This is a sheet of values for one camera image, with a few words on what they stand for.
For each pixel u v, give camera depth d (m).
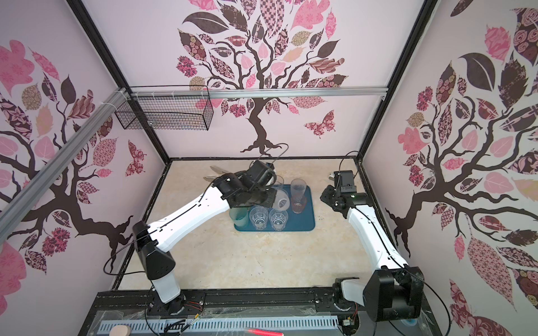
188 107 0.95
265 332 0.69
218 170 1.15
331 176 1.10
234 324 0.70
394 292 0.39
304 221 0.92
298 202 0.98
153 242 0.43
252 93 0.93
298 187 1.00
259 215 0.92
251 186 0.54
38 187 0.55
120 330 0.68
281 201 0.78
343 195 0.61
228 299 0.76
